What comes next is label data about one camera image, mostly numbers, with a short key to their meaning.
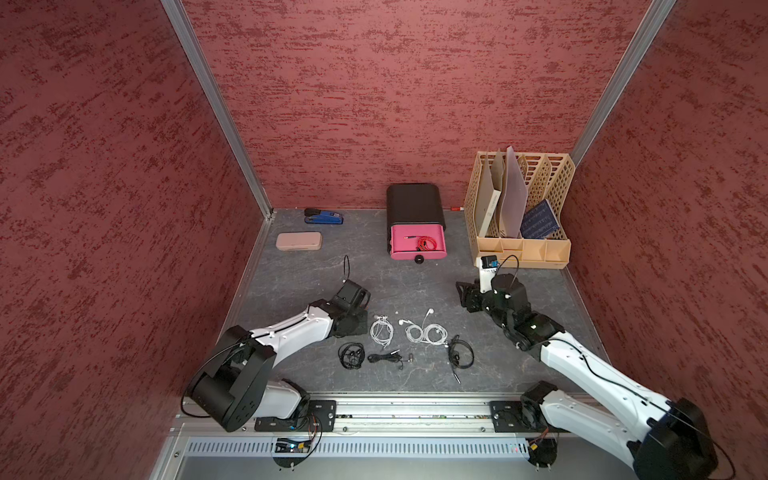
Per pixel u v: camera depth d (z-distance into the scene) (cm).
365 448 77
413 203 103
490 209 91
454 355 83
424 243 95
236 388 42
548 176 101
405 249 95
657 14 71
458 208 122
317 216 115
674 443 38
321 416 74
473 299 71
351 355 83
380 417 76
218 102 87
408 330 88
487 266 70
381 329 87
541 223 102
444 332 88
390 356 83
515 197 100
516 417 73
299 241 108
